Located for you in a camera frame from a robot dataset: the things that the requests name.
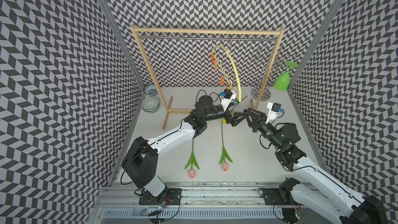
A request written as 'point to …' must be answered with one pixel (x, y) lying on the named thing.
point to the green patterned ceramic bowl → (150, 104)
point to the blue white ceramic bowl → (150, 89)
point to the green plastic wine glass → (282, 82)
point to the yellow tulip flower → (224, 121)
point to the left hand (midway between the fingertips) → (244, 108)
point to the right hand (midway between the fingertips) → (244, 112)
